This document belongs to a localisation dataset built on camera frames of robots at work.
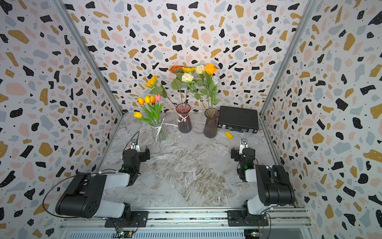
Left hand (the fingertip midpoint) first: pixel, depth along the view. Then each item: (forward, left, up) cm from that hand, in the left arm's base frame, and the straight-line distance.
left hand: (139, 147), depth 91 cm
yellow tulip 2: (+8, -4, +20) cm, 22 cm away
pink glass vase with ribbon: (+21, -26, -4) cm, 34 cm away
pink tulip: (+22, -12, +20) cm, 32 cm away
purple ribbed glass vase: (+16, -45, -1) cm, 48 cm away
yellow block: (+15, -59, -8) cm, 61 cm away
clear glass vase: (+10, -11, +4) cm, 16 cm away
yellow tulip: (+21, -6, +21) cm, 30 cm away
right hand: (+1, -65, -2) cm, 65 cm away
